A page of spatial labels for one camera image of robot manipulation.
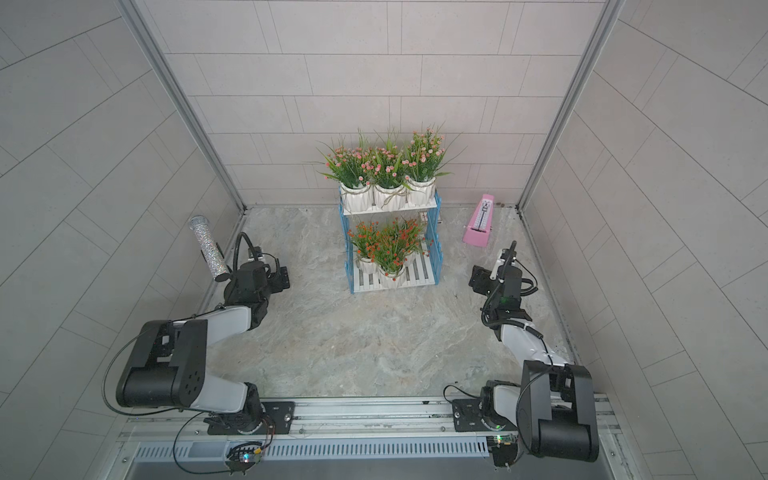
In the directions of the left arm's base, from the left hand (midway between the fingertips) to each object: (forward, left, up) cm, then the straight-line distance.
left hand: (273, 265), depth 94 cm
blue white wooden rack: (0, -47, -3) cm, 47 cm away
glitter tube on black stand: (-7, +9, +17) cm, 20 cm away
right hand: (-3, -66, +5) cm, 66 cm away
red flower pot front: (0, -39, +13) cm, 41 cm away
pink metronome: (+13, -67, +2) cm, 68 cm away
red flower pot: (+4, -29, +10) cm, 31 cm away
